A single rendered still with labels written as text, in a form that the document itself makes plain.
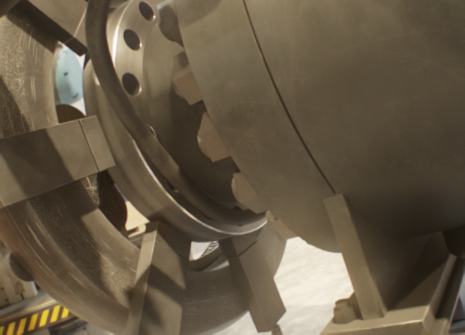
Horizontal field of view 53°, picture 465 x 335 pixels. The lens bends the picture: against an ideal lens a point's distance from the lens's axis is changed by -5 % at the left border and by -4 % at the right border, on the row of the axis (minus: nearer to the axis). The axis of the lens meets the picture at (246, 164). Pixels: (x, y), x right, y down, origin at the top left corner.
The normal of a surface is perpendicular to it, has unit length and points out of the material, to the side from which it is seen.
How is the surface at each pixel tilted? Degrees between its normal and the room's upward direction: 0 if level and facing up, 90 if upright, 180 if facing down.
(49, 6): 90
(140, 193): 117
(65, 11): 90
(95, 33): 128
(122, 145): 98
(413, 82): 110
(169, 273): 90
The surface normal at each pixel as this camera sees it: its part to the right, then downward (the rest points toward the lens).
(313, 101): -0.39, 0.43
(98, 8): 0.16, 0.62
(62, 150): 0.80, -0.28
